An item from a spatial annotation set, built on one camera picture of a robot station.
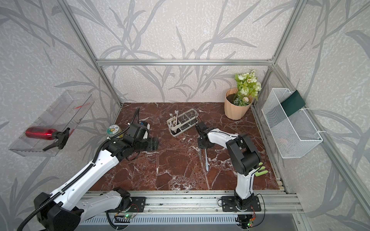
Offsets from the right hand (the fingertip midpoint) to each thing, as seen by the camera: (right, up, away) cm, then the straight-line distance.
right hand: (204, 144), depth 97 cm
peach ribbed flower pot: (+20, +23, +5) cm, 31 cm away
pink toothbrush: (-18, +22, -6) cm, 29 cm away
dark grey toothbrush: (-3, -6, -6) cm, 9 cm away
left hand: (-28, +5, -19) cm, 35 cm away
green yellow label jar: (-60, +10, -3) cm, 61 cm away
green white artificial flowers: (+28, +38, -4) cm, 47 cm away
